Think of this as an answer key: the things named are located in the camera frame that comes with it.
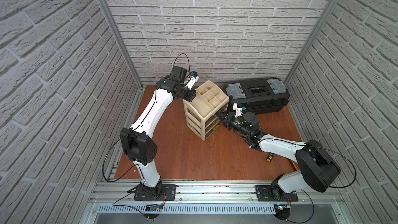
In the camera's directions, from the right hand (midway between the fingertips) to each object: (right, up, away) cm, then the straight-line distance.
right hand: (217, 113), depth 79 cm
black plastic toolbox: (+27, +10, +13) cm, 32 cm away
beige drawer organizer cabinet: (-9, 0, -5) cm, 10 cm away
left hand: (-11, +12, +2) cm, 16 cm away
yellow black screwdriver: (+30, -24, +4) cm, 39 cm away
